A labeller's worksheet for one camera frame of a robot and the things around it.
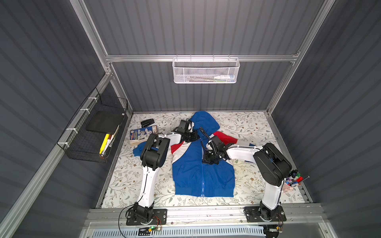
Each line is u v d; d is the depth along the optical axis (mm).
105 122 762
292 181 722
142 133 1051
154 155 600
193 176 842
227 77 886
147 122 1110
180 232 771
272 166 495
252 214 723
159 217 733
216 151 754
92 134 727
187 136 912
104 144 706
